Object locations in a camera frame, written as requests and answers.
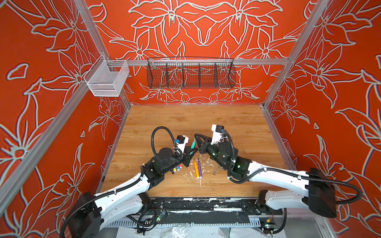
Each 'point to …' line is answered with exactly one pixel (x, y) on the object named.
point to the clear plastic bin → (106, 77)
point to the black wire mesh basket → (190, 72)
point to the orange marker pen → (196, 169)
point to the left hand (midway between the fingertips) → (195, 147)
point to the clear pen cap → (215, 172)
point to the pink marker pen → (180, 165)
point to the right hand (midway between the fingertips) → (191, 136)
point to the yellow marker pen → (175, 169)
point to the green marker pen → (193, 145)
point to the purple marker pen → (200, 173)
